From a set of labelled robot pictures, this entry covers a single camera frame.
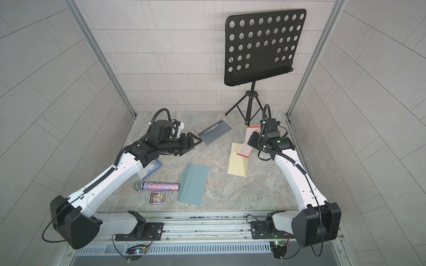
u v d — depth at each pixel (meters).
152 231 0.71
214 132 1.08
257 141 0.68
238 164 0.91
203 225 0.74
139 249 0.66
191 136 0.65
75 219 0.36
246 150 0.84
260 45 0.68
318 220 0.38
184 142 0.62
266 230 0.71
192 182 0.86
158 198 0.79
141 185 0.81
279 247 0.68
